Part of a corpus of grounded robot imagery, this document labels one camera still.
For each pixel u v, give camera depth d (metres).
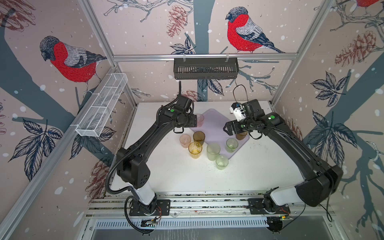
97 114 0.74
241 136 1.01
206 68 1.04
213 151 0.93
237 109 0.69
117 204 0.78
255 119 0.56
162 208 0.73
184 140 0.95
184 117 0.68
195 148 0.92
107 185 0.39
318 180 0.39
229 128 0.69
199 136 0.97
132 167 0.43
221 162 0.88
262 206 0.73
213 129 1.03
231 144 0.94
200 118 1.07
